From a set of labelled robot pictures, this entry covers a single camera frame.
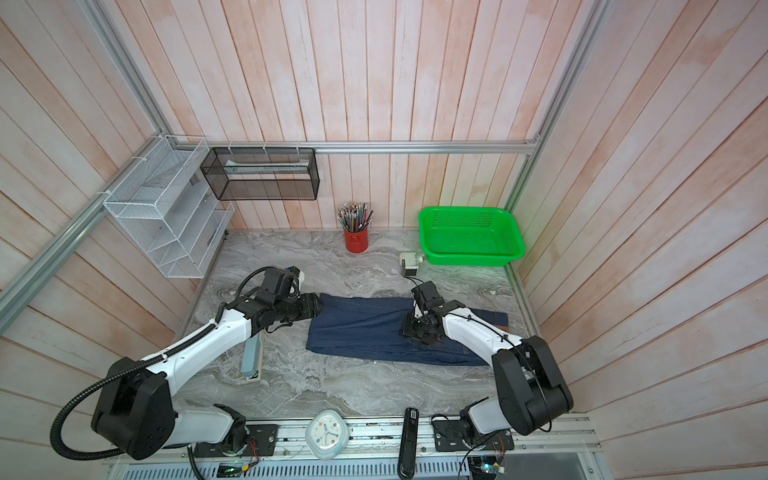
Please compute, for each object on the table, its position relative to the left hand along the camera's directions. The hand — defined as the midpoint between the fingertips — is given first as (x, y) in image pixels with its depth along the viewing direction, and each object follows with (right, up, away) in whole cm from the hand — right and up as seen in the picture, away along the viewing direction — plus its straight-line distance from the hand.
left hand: (316, 310), depth 86 cm
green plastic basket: (+55, +24, +33) cm, 68 cm away
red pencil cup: (+10, +21, +23) cm, 33 cm away
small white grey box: (+29, +14, +19) cm, 37 cm away
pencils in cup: (+10, +29, +15) cm, 35 cm away
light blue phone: (-18, -12, -4) cm, 22 cm away
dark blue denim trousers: (+16, -7, +5) cm, 18 cm away
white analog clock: (+6, -28, -14) cm, 32 cm away
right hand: (+26, -7, +4) cm, 27 cm away
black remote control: (+25, -29, -16) cm, 42 cm away
